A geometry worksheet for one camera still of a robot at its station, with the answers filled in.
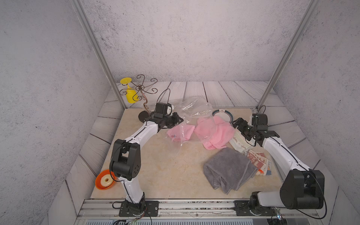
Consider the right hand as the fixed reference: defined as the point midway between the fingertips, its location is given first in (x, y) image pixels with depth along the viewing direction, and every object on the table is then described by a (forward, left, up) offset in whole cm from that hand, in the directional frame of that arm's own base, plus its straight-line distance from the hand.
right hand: (236, 125), depth 86 cm
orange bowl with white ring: (-29, +76, -13) cm, 83 cm away
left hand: (+4, +31, +1) cm, 31 cm away
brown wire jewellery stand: (+20, +60, +13) cm, 65 cm away
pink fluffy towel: (+4, +12, -12) cm, 17 cm away
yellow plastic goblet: (+22, +68, +7) cm, 72 cm away
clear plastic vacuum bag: (+14, +25, -16) cm, 33 cm away
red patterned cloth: (-15, -15, -17) cm, 26 cm away
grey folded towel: (-22, +6, -14) cm, 27 cm away
